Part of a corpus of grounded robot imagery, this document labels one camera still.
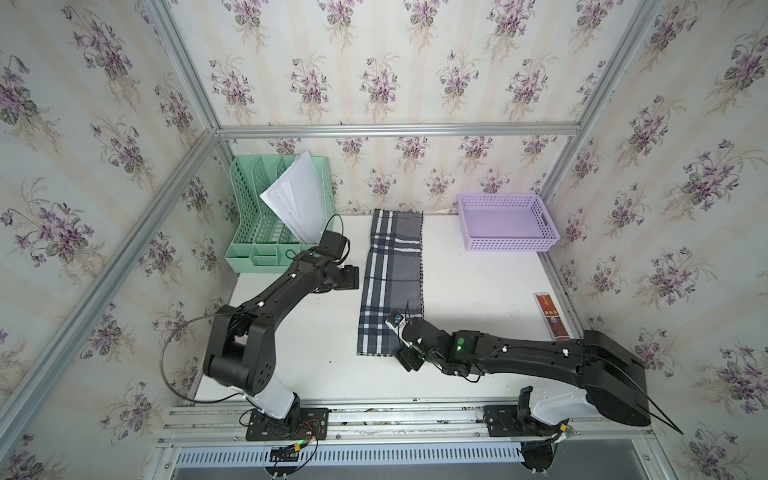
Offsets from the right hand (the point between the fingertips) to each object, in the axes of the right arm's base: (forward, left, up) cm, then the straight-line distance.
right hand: (404, 341), depth 81 cm
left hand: (+17, +16, +4) cm, 24 cm away
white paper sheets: (+41, +34, +16) cm, 56 cm away
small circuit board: (-25, +29, -8) cm, 40 cm away
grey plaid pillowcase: (+24, +3, -6) cm, 25 cm away
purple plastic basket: (+50, -41, -4) cm, 65 cm away
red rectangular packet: (+11, -46, -6) cm, 48 cm away
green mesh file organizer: (+37, +52, 0) cm, 64 cm away
